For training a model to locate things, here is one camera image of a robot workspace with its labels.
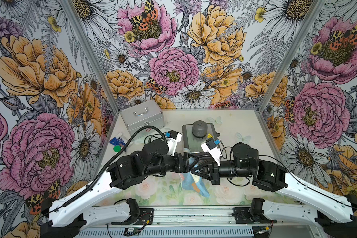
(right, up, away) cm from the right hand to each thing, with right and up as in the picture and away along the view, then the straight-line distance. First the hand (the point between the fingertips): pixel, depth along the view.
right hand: (194, 175), depth 55 cm
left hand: (-1, +3, +4) cm, 5 cm away
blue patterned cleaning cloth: (-1, -3, +2) cm, 4 cm away
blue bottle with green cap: (-47, +6, +44) cm, 64 cm away
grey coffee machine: (+1, +13, +18) cm, 23 cm away
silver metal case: (-28, +25, +44) cm, 58 cm away
